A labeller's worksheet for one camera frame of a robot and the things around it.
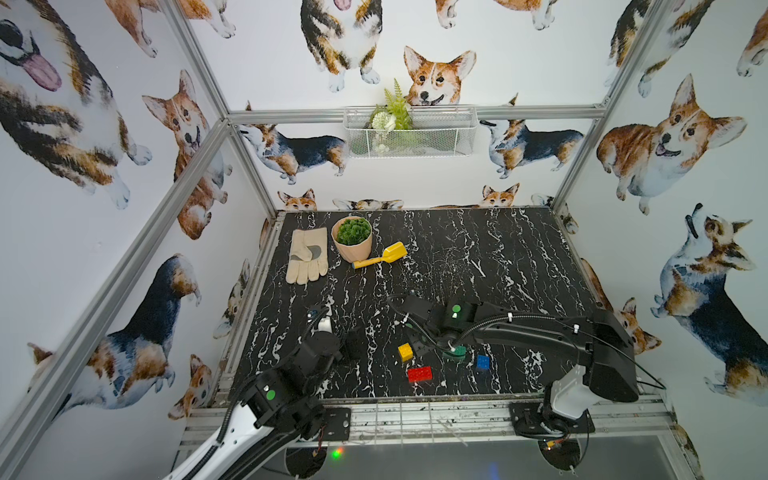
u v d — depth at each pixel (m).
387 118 0.82
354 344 0.67
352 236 1.00
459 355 0.84
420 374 0.80
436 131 0.92
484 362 0.82
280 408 0.50
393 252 1.08
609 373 0.40
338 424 0.74
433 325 0.57
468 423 0.75
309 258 1.06
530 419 0.73
